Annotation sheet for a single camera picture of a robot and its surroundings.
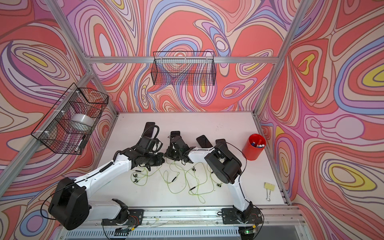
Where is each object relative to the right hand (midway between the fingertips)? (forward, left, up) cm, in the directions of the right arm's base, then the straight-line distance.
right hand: (164, 157), depth 93 cm
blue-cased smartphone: (+10, -38, -2) cm, 39 cm away
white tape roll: (+7, +36, +31) cm, 48 cm away
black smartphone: (+12, -26, -2) cm, 28 cm away
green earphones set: (-12, +14, -2) cm, 19 cm away
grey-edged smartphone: (+20, -5, -1) cm, 21 cm away
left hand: (-6, -3, +7) cm, 10 cm away
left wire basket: (+2, +38, +33) cm, 51 cm away
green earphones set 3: (-14, -17, -3) cm, 22 cm away
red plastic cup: (0, -54, +9) cm, 55 cm away
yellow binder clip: (-20, -60, -3) cm, 64 cm away
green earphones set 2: (-16, -9, -3) cm, 18 cm away
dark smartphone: (+22, +14, -1) cm, 26 cm away
